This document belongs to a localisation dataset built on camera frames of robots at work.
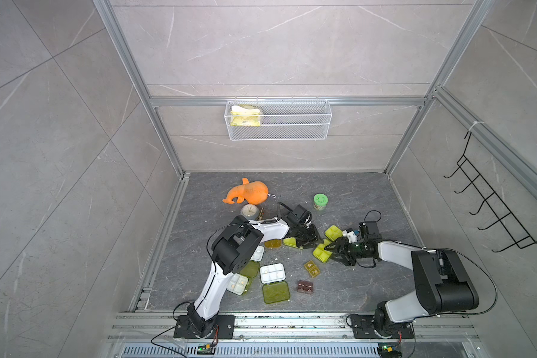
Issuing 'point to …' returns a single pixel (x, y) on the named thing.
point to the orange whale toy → (253, 192)
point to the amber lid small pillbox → (274, 244)
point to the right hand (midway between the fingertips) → (329, 251)
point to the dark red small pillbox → (305, 286)
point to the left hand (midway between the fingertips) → (326, 241)
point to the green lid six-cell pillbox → (290, 242)
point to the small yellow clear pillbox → (312, 269)
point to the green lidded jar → (320, 201)
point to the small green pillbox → (333, 233)
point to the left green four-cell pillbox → (252, 268)
